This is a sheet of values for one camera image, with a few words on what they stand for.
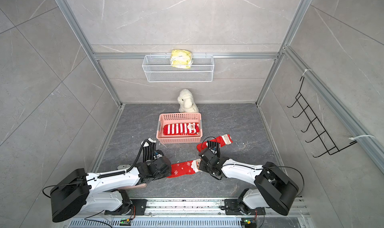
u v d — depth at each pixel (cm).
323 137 65
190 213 73
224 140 98
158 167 65
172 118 107
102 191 49
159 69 101
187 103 96
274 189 42
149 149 94
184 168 86
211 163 66
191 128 100
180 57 86
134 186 78
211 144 95
